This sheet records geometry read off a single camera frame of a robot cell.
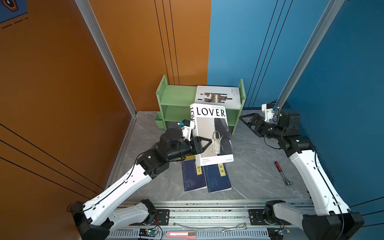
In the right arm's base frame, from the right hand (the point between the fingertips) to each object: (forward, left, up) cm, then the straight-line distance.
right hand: (241, 121), depth 69 cm
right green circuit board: (-39, -17, -36) cm, 56 cm away
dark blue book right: (-14, +10, -33) cm, 37 cm away
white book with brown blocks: (+23, +2, -4) cm, 23 cm away
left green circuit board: (-39, +46, -35) cm, 70 cm away
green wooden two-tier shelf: (+22, +35, -8) cm, 42 cm away
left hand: (-11, +15, 0) cm, 19 cm away
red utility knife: (-40, +26, -33) cm, 58 cm away
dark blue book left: (-13, +24, -33) cm, 43 cm away
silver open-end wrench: (-38, +5, -34) cm, 51 cm away
